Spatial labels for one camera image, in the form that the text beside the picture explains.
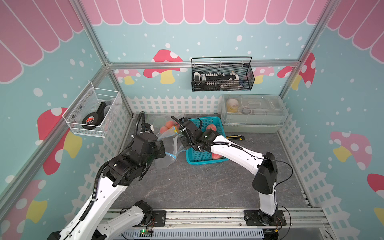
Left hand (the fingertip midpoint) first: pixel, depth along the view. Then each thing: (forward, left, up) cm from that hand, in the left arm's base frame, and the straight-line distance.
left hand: (160, 146), depth 67 cm
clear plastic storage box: (+35, -54, -13) cm, 66 cm away
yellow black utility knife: (+26, -44, -29) cm, 59 cm away
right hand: (+11, -11, -9) cm, 18 cm away
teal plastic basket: (+10, -14, -29) cm, 33 cm away
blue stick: (-3, -5, -3) cm, 6 cm away
